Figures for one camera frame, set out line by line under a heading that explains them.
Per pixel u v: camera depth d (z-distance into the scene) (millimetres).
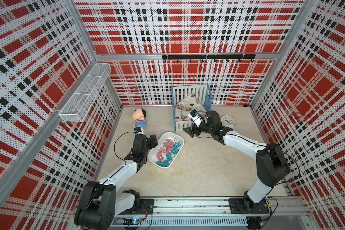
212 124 677
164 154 929
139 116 1039
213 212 735
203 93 1135
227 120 1055
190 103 1147
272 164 461
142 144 684
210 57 912
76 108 691
